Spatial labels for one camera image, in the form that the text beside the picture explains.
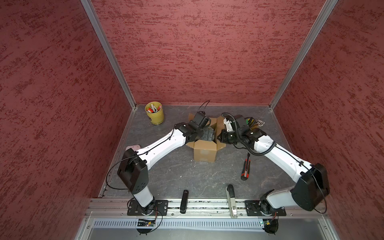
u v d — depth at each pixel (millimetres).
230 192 756
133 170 431
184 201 771
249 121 986
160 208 743
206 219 723
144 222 725
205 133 741
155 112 995
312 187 416
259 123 875
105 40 830
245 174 852
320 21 756
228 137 710
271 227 701
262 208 665
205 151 804
